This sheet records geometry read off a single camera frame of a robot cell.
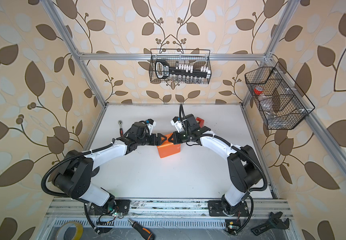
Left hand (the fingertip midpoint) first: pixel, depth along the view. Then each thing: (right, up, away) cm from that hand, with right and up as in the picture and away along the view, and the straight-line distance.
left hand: (163, 137), depth 87 cm
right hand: (+4, -2, -3) cm, 5 cm away
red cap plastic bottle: (+53, +26, -6) cm, 59 cm away
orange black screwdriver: (-6, -41, -21) cm, 46 cm away
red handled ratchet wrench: (-34, +8, +21) cm, 41 cm away
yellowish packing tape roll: (-35, -40, -22) cm, 57 cm away
